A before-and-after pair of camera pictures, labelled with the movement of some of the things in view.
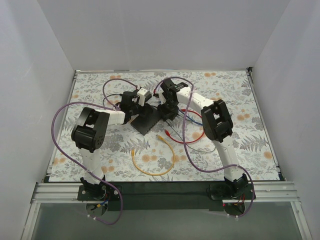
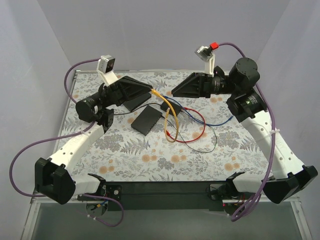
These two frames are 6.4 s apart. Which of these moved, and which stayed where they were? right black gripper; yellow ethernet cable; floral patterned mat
Moved: yellow ethernet cable; right black gripper
Stayed: floral patterned mat
